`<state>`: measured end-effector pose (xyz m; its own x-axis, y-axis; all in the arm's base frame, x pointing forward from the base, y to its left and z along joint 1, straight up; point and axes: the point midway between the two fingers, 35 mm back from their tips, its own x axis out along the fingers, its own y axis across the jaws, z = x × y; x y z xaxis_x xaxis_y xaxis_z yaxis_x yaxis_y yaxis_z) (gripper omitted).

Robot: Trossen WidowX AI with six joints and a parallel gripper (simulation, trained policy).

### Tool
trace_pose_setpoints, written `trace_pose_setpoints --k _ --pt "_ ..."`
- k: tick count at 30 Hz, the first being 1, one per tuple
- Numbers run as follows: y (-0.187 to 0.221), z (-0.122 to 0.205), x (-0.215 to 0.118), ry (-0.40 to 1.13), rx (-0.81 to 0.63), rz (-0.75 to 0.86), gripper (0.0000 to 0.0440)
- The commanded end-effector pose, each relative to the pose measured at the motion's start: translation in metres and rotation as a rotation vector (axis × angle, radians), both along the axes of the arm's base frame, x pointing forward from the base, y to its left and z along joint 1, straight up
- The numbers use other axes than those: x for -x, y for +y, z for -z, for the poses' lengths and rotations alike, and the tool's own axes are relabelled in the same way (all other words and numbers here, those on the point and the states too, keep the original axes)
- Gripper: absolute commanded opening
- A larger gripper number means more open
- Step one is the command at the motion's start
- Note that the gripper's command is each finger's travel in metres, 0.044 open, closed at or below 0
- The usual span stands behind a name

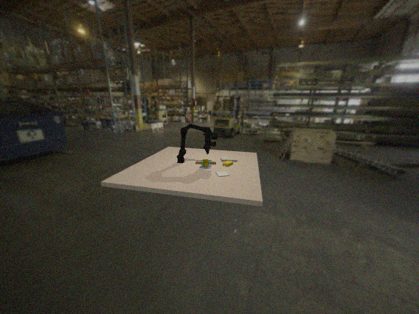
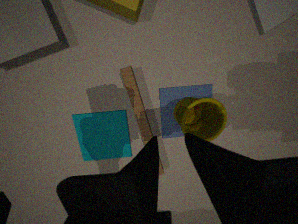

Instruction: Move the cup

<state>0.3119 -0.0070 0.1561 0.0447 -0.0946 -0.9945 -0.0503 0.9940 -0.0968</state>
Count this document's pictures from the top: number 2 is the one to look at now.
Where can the yellow rectangular block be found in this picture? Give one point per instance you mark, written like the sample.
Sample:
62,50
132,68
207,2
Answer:
126,8

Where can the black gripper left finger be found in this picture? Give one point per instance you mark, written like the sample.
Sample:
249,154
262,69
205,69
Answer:
135,187

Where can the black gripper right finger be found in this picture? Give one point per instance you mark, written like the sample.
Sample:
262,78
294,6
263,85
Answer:
239,187

